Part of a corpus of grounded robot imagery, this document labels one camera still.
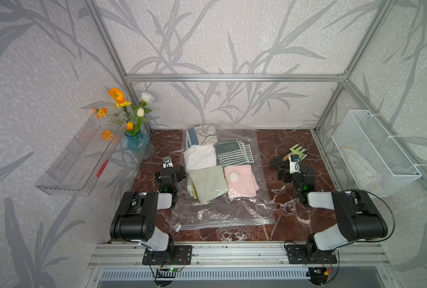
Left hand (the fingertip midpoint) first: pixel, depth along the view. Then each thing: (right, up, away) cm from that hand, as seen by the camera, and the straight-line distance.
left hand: (171, 166), depth 94 cm
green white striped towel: (+34, +6, +11) cm, 36 cm away
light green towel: (+19, -10, -1) cm, 22 cm away
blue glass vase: (-19, +12, +5) cm, 23 cm away
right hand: (+62, +1, +1) cm, 62 cm away
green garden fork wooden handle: (+72, +8, +15) cm, 74 cm away
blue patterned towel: (+16, +17, +20) cm, 31 cm away
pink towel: (+37, -8, -1) cm, 38 cm away
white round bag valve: (+33, -5, 0) cm, 34 cm away
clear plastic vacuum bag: (+30, -20, -10) cm, 38 cm away
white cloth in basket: (+88, -2, -20) cm, 90 cm away
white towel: (+14, +5, +11) cm, 19 cm away
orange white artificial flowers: (-16, +27, -4) cm, 32 cm away
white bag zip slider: (+7, -27, -13) cm, 31 cm away
